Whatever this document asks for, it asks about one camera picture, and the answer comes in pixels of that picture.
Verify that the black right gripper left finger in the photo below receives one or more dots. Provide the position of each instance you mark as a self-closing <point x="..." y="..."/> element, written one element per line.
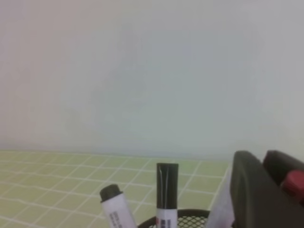
<point x="256" y="199"/>

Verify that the black mesh pen holder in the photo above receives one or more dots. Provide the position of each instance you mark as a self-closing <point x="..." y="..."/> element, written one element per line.
<point x="189" y="218"/>

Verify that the red pencil with eraser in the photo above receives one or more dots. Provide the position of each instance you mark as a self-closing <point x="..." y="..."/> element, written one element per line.
<point x="293" y="185"/>

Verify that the black-capped white marker in holder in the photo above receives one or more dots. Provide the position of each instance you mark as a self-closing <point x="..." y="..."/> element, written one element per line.
<point x="167" y="195"/>

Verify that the round-capped white marker in holder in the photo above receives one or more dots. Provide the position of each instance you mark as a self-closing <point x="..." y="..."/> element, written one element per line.
<point x="116" y="208"/>

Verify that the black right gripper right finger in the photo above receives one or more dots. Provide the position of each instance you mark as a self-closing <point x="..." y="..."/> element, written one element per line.
<point x="279" y="164"/>

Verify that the green checkered tablecloth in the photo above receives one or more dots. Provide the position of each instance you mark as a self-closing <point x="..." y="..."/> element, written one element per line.
<point x="61" y="190"/>

